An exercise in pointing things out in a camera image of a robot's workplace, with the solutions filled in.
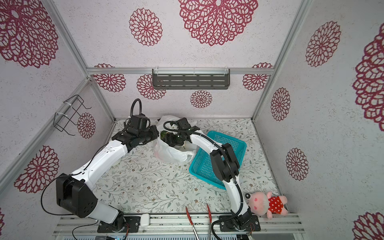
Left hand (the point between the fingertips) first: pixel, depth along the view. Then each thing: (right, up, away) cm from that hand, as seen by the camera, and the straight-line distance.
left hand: (159, 132), depth 83 cm
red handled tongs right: (+28, -46, -7) cm, 54 cm away
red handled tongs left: (+18, -46, -8) cm, 50 cm away
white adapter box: (-6, -45, -8) cm, 46 cm away
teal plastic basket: (+25, -21, +12) cm, 35 cm away
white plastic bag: (+5, -11, -3) cm, 13 cm away
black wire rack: (-45, +6, -11) cm, 47 cm away
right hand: (+2, -5, +8) cm, 10 cm away
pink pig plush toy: (+52, -36, -10) cm, 64 cm away
